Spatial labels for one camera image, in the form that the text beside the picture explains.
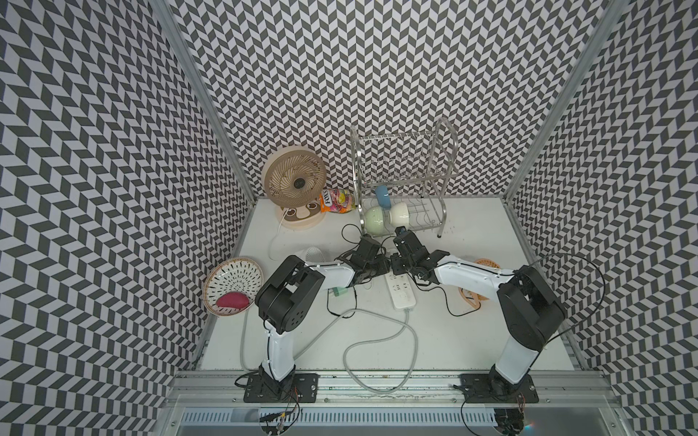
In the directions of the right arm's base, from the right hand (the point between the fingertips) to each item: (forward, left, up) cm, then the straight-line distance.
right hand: (398, 261), depth 93 cm
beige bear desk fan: (+24, +36, +18) cm, 47 cm away
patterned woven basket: (-3, +58, -3) cm, 58 cm away
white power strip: (-9, 0, -3) cm, 10 cm away
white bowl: (+15, -1, +8) cm, 17 cm away
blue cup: (+26, +4, +5) cm, 27 cm away
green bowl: (+12, +8, +8) cm, 17 cm away
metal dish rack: (+27, -6, +20) cm, 34 cm away
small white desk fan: (0, +29, +6) cm, 30 cm away
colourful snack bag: (+32, +24, -2) cm, 39 cm away
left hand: (+1, +4, -4) cm, 6 cm away
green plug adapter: (-9, +20, -4) cm, 22 cm away
